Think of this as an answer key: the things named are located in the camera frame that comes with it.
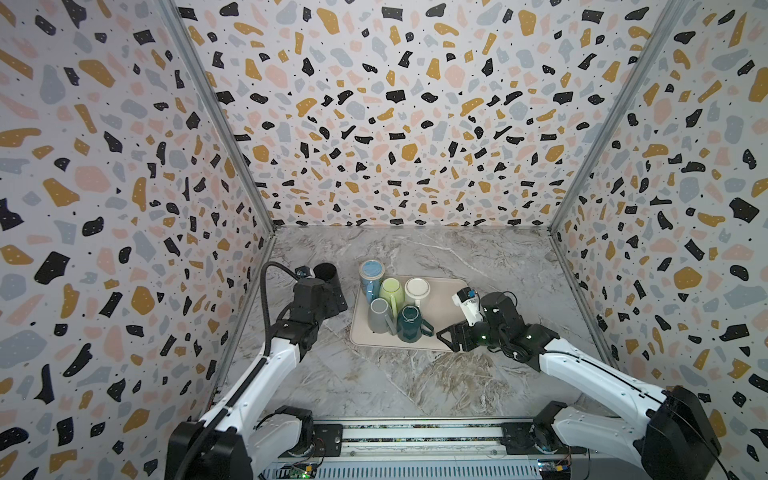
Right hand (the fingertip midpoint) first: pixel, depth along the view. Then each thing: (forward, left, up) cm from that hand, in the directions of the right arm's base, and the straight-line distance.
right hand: (448, 330), depth 80 cm
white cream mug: (+17, +8, -5) cm, 19 cm away
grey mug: (+5, +20, -5) cm, 21 cm away
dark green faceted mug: (+3, +10, -3) cm, 11 cm away
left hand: (+8, +33, +3) cm, 34 cm away
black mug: (+21, +38, -2) cm, 43 cm away
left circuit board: (-31, +36, -12) cm, 49 cm away
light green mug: (+14, +16, -2) cm, 22 cm away
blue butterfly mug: (+20, +23, -1) cm, 31 cm away
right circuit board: (-29, -25, -14) cm, 40 cm away
